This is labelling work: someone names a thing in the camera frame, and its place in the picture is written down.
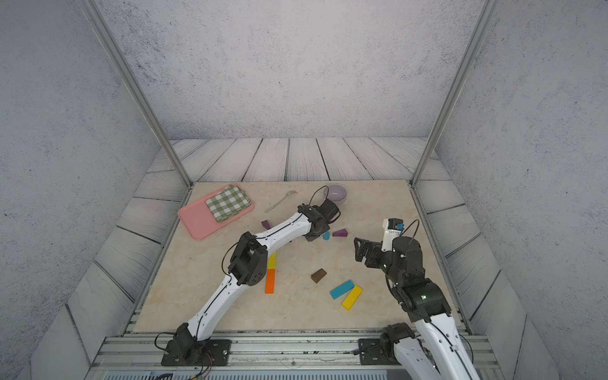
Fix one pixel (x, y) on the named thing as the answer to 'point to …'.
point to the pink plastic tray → (199, 222)
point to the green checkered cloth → (231, 200)
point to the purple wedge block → (266, 224)
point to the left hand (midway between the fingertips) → (326, 233)
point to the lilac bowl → (336, 193)
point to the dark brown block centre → (317, 276)
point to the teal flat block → (341, 289)
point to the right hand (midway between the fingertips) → (369, 241)
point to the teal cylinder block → (326, 236)
